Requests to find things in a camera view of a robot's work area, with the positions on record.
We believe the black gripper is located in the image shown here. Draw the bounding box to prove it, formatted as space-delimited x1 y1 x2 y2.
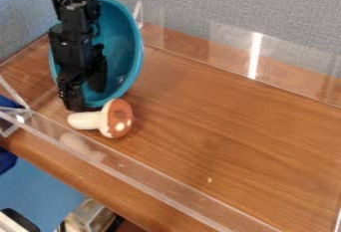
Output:
48 6 107 112

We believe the brown toy mushroom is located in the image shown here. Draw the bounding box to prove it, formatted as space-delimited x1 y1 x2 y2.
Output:
67 99 134 138

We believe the blue plastic bowl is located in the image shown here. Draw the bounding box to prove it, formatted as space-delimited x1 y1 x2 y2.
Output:
50 0 145 110

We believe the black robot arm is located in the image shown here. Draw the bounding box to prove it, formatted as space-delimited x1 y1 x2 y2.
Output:
48 0 107 112

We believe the blue cloth object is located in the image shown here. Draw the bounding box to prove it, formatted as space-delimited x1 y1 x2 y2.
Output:
0 95 24 176

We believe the clear acrylic back barrier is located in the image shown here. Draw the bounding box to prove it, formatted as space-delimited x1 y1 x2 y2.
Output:
143 24 341 108

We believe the clear acrylic barrier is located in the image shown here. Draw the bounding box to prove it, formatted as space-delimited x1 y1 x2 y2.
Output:
0 75 285 232
143 24 341 108

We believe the clear acrylic front barrier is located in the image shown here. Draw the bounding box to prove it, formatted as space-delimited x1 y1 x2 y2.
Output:
0 75 285 232

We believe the clear acrylic corner bracket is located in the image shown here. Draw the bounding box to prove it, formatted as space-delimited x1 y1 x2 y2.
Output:
134 0 145 29

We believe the metal frame under table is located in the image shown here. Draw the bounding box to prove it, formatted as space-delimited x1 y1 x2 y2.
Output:
55 198 117 232

